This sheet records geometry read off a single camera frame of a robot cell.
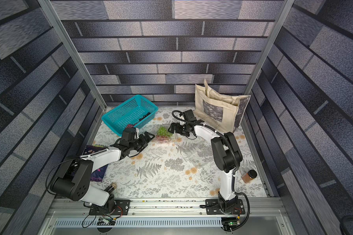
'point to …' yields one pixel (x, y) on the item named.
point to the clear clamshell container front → (174, 137)
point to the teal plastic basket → (137, 111)
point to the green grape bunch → (163, 131)
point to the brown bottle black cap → (249, 176)
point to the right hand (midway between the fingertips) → (173, 130)
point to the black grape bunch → (146, 115)
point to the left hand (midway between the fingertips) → (152, 138)
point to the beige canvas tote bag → (222, 111)
